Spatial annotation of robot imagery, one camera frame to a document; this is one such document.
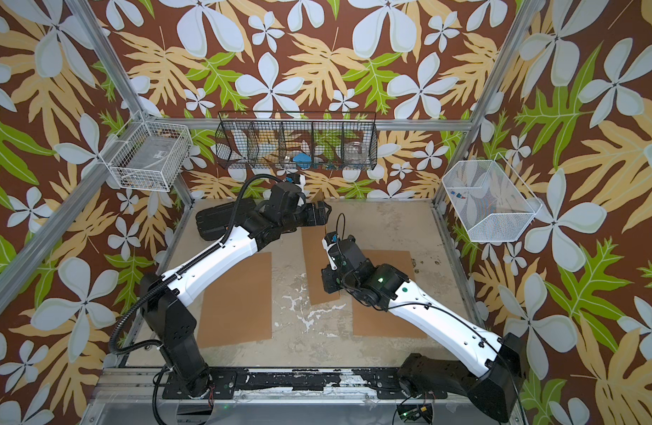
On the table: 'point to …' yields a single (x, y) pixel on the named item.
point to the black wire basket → (292, 140)
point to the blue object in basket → (303, 160)
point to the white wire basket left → (151, 156)
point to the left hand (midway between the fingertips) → (323, 205)
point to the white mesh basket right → (490, 201)
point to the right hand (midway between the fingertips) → (322, 270)
